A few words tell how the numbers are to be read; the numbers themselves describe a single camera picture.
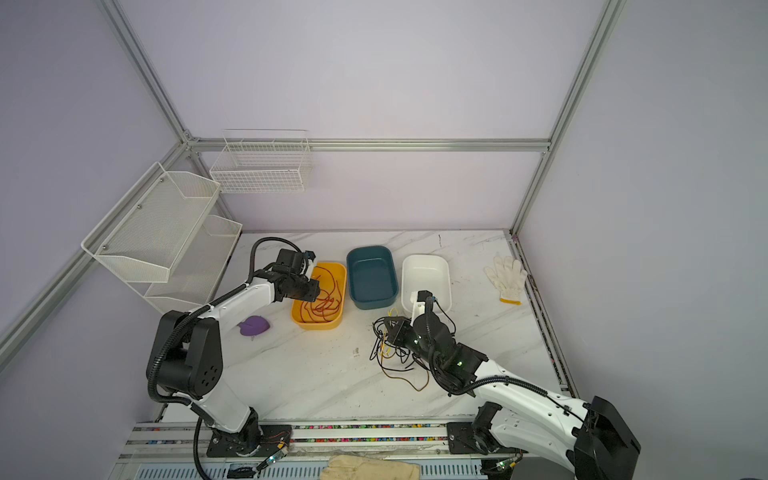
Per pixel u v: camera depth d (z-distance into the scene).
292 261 0.75
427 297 0.69
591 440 0.40
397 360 0.83
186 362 0.46
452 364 0.58
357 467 0.70
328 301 0.98
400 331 0.66
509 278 1.08
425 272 1.07
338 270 1.04
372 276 1.03
